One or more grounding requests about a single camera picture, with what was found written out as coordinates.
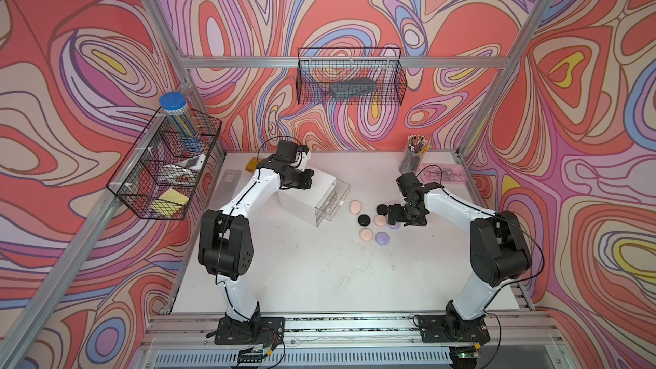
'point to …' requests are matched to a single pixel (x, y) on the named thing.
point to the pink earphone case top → (355, 207)
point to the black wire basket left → (157, 178)
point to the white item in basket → (195, 163)
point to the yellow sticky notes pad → (170, 202)
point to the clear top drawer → (330, 203)
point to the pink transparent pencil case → (449, 173)
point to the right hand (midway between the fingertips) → (403, 226)
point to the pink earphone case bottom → (366, 235)
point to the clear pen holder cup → (415, 149)
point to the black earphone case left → (364, 219)
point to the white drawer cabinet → (302, 202)
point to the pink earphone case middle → (380, 220)
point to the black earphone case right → (382, 209)
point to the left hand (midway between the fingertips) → (312, 181)
